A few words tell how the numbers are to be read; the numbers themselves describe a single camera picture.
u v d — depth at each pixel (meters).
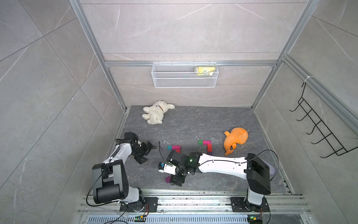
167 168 0.67
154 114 1.03
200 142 0.98
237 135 0.93
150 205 0.73
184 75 1.01
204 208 0.73
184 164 0.58
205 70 0.84
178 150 0.93
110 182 0.45
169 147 0.95
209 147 0.95
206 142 0.98
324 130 0.65
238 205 0.73
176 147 0.96
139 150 0.76
